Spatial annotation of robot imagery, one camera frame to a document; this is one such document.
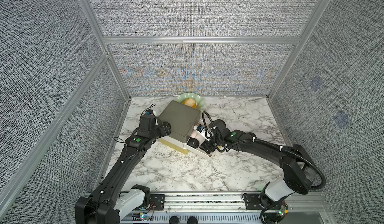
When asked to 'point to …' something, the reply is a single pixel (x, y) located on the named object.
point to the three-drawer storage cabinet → (183, 118)
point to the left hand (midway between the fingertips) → (167, 125)
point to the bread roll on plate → (190, 102)
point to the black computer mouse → (193, 142)
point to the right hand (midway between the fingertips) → (203, 138)
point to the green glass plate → (181, 98)
